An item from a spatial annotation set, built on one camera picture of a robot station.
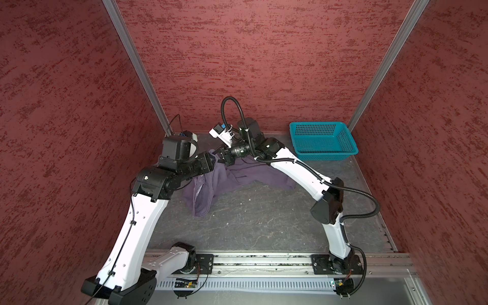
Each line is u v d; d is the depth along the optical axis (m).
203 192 0.77
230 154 0.62
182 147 0.46
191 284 0.71
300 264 0.76
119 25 0.75
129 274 0.36
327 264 0.73
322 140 1.18
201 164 0.57
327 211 0.50
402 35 0.78
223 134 0.63
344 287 0.71
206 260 0.75
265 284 0.78
